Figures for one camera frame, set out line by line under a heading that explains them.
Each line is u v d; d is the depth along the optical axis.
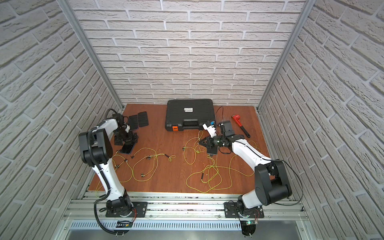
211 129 0.77
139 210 0.74
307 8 0.70
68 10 0.71
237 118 1.12
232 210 0.74
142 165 0.90
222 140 0.67
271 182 0.43
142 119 1.14
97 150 0.56
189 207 0.76
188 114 1.09
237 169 0.88
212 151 0.95
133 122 1.12
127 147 0.94
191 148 0.96
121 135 0.85
